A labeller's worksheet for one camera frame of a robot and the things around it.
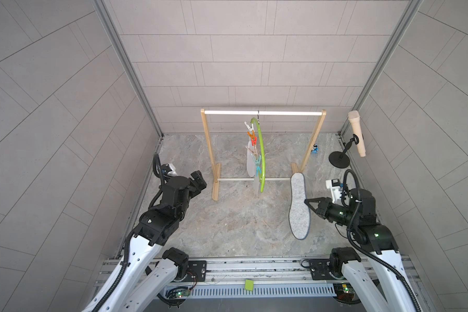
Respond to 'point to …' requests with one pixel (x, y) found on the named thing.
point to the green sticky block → (249, 285)
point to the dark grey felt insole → (299, 216)
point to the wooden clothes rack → (216, 167)
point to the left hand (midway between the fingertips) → (198, 175)
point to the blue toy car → (315, 149)
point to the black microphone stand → (340, 159)
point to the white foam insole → (251, 160)
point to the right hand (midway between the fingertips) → (304, 203)
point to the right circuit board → (344, 291)
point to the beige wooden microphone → (354, 117)
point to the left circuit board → (182, 294)
